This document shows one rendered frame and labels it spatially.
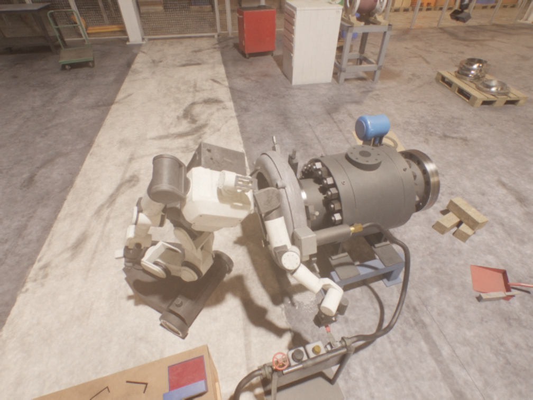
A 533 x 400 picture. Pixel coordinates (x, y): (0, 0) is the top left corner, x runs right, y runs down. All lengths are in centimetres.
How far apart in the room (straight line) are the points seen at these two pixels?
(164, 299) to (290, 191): 111
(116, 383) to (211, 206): 91
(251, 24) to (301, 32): 173
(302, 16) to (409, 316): 433
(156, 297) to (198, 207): 111
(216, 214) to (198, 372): 74
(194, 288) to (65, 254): 126
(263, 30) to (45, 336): 608
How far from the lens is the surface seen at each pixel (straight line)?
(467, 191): 351
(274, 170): 151
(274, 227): 120
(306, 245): 138
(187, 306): 192
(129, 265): 166
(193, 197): 104
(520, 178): 408
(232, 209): 108
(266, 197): 116
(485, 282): 272
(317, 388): 193
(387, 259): 213
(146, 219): 126
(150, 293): 207
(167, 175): 103
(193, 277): 168
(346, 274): 197
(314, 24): 522
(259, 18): 668
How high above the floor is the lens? 187
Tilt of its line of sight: 43 degrees down
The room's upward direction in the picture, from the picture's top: straight up
